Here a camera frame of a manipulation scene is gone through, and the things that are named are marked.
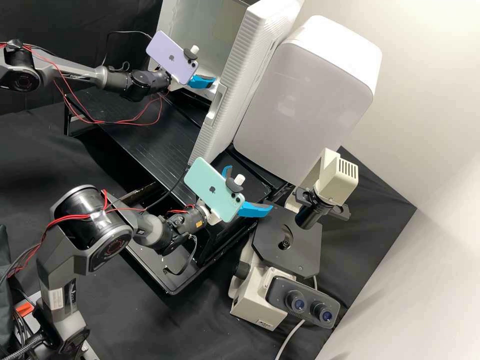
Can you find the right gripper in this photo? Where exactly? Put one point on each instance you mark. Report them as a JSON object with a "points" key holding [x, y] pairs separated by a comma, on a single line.
{"points": [[213, 219]]}

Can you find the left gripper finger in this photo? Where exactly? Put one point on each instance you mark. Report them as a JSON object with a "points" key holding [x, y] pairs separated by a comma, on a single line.
{"points": [[202, 81]]}

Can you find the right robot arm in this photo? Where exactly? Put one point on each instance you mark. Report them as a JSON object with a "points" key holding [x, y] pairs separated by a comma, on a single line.
{"points": [[93, 232]]}

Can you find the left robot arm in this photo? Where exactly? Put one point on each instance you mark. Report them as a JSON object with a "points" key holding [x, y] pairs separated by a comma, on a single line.
{"points": [[112, 77]]}

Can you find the incubator door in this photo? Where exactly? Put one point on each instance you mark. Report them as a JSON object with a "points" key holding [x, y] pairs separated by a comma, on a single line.
{"points": [[247, 75]]}

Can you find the black platform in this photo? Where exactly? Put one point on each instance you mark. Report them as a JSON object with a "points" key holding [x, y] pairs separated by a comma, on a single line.
{"points": [[150, 142], [247, 165]]}

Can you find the cream microscope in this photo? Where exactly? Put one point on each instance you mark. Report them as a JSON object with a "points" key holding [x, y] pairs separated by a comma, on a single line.
{"points": [[255, 296]]}

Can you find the white box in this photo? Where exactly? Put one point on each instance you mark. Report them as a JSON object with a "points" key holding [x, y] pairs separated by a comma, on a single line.
{"points": [[311, 93]]}

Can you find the right wrist camera phone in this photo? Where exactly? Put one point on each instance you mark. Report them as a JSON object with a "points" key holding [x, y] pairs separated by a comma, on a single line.
{"points": [[213, 191]]}

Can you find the wrist camera phone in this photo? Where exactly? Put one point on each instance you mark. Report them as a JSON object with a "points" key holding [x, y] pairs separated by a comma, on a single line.
{"points": [[168, 56], [213, 191]]}

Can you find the left wrist camera phone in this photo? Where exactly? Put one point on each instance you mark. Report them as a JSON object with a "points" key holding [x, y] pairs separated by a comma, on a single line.
{"points": [[168, 56]]}

